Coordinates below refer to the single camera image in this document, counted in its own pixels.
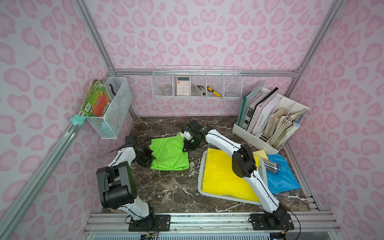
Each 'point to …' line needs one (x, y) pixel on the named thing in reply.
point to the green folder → (246, 99)
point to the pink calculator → (183, 86)
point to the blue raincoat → (286, 181)
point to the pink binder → (253, 116)
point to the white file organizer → (271, 119)
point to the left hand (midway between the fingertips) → (154, 154)
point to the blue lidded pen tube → (272, 167)
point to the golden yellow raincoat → (219, 177)
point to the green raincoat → (168, 153)
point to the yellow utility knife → (213, 91)
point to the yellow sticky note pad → (261, 153)
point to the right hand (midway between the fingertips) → (182, 150)
